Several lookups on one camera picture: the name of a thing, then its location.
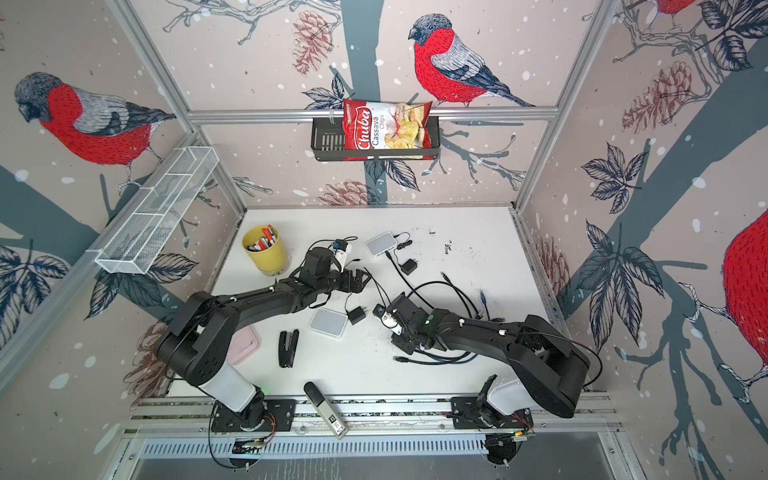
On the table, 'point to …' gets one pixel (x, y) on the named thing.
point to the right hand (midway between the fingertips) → (398, 335)
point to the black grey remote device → (332, 418)
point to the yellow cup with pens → (265, 247)
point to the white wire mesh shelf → (156, 212)
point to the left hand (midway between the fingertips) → (360, 273)
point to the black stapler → (287, 347)
